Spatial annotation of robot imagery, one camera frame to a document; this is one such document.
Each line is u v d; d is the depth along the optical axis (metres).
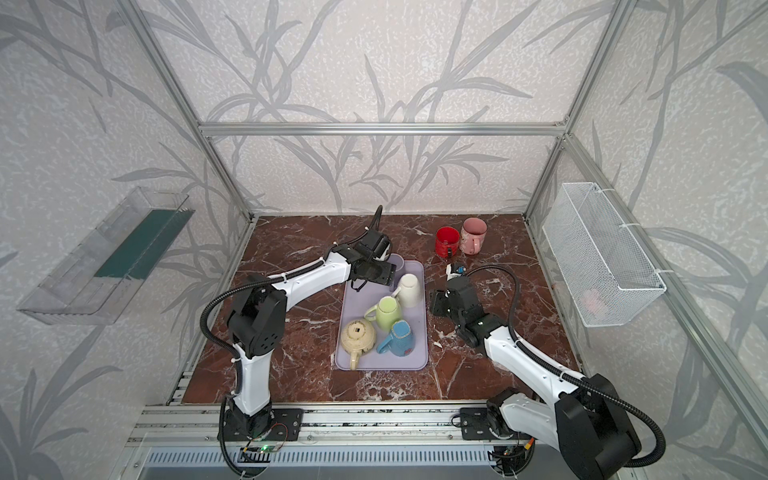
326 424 0.75
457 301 0.63
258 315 0.51
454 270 0.75
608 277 0.61
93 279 0.64
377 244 0.75
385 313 0.83
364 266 0.71
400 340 0.80
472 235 1.02
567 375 0.44
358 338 0.80
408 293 0.90
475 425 0.74
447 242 1.08
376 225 0.77
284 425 0.72
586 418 0.40
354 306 0.93
